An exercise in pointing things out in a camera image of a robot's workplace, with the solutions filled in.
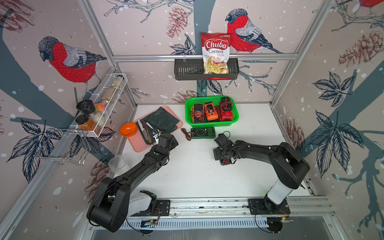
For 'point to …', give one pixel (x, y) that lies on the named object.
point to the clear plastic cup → (116, 165)
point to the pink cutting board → (135, 140)
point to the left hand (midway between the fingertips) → (170, 137)
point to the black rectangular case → (218, 156)
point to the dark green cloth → (159, 118)
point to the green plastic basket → (190, 100)
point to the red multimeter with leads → (227, 115)
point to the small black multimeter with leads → (226, 104)
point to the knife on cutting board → (144, 129)
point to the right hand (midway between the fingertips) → (220, 152)
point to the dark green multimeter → (203, 133)
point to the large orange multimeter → (211, 112)
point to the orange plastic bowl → (128, 129)
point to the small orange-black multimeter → (197, 112)
